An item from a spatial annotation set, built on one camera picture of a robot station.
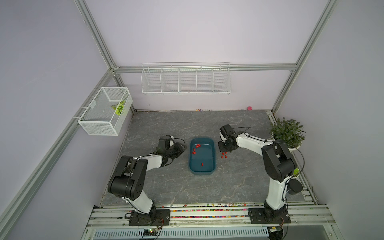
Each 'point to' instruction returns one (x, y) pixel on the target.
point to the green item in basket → (118, 107)
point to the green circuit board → (150, 232)
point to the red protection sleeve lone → (202, 164)
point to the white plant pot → (294, 148)
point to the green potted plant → (290, 131)
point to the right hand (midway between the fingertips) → (222, 147)
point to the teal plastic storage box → (205, 154)
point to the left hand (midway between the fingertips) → (187, 148)
